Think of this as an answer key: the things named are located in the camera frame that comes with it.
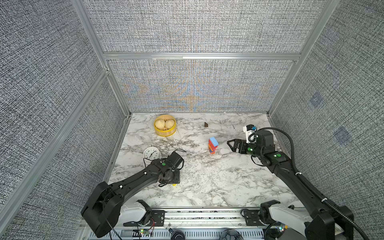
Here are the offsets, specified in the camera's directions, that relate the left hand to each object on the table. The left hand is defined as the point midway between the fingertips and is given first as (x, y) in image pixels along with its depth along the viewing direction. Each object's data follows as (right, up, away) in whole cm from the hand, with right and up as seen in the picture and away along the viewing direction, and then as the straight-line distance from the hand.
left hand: (175, 180), depth 83 cm
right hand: (+32, +22, -3) cm, 39 cm away
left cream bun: (-13, +32, +23) cm, 42 cm away
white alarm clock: (-16, +13, +9) cm, 22 cm away
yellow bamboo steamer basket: (-9, +26, +21) cm, 34 cm away
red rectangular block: (+23, +17, +6) cm, 29 cm away
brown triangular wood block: (+20, +31, +29) cm, 47 cm away
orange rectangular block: (+23, +13, +14) cm, 30 cm away
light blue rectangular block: (+22, +21, +4) cm, 31 cm away
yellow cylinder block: (0, -3, +1) cm, 3 cm away
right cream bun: (-6, +32, +22) cm, 39 cm away
